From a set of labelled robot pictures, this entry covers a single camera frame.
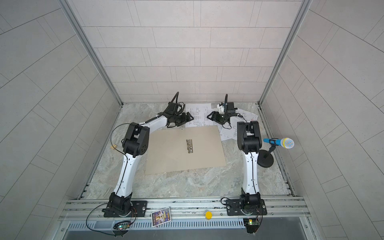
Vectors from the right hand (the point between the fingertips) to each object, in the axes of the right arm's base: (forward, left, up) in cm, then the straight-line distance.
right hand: (212, 116), depth 107 cm
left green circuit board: (-61, +46, +2) cm, 76 cm away
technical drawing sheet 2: (-13, -10, 0) cm, 16 cm away
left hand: (-1, +13, +3) cm, 13 cm away
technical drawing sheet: (+6, +9, -1) cm, 11 cm away
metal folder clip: (-22, +17, -2) cm, 27 cm away
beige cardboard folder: (-24, +26, -1) cm, 36 cm away
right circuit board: (-64, -11, -4) cm, 65 cm away
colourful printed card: (-58, +30, 0) cm, 66 cm away
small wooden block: (-19, +64, 0) cm, 67 cm away
